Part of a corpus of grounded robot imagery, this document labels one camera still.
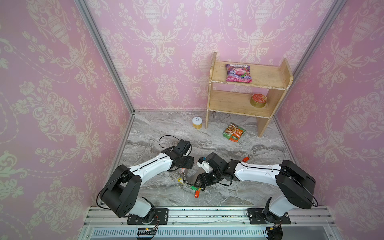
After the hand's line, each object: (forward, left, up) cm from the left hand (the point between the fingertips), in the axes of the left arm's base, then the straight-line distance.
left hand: (189, 163), depth 88 cm
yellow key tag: (-9, +5, -5) cm, 11 cm away
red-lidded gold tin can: (+33, -42, +21) cm, 57 cm away
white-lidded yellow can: (+32, -4, +1) cm, 32 cm away
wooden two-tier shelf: (+52, -41, +15) cm, 68 cm away
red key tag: (-16, -5, -5) cm, 17 cm away
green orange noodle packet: (+26, -30, -3) cm, 40 cm away
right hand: (-12, -6, 0) cm, 13 cm away
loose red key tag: (+6, -35, -5) cm, 36 cm away
